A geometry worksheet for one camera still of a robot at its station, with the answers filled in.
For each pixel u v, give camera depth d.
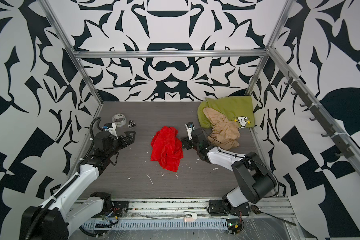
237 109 1.15
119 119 1.07
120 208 0.73
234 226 0.71
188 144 0.81
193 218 0.70
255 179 0.44
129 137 0.74
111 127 0.74
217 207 0.74
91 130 0.60
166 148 0.85
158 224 0.71
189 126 0.79
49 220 0.39
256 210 0.73
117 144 0.71
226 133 0.96
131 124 1.05
